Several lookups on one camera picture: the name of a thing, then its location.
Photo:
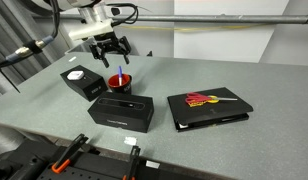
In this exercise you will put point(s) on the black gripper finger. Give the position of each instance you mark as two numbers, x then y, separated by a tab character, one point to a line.
126	56
103	59

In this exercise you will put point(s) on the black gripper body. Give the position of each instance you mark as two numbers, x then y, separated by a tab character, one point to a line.
109	43

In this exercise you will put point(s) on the blue sharpie marker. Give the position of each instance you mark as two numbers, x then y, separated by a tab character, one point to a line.
120	71

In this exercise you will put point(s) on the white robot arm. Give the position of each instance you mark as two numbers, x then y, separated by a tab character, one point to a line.
94	13

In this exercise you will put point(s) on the red and black mug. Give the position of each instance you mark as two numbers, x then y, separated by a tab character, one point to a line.
125	87

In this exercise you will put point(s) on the white tape piece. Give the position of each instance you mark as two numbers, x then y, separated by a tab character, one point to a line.
130	141
72	59

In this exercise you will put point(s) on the small white plastic device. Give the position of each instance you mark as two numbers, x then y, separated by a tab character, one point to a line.
75	75

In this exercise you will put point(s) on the grey metal pipe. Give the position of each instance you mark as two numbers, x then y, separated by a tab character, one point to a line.
210	18

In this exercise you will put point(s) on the black flat storage case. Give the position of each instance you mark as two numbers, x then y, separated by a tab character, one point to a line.
210	110

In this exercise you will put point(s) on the orange and black clamp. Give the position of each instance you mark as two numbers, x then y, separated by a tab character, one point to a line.
133	163
69	155

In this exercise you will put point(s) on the grey curtain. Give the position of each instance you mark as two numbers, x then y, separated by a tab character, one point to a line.
7	20

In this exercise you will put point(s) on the white label sticker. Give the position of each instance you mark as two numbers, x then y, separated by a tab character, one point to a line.
152	164

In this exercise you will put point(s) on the black perforated board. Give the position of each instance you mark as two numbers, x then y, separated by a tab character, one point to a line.
94	171

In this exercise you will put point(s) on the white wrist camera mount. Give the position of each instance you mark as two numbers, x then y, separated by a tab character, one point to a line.
90	30

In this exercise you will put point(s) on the black camera box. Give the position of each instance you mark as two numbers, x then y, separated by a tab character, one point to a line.
120	116
90	90

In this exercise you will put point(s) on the white wall panel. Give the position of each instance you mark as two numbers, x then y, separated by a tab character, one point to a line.
227	43

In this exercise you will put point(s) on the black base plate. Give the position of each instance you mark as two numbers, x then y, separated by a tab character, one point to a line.
17	160

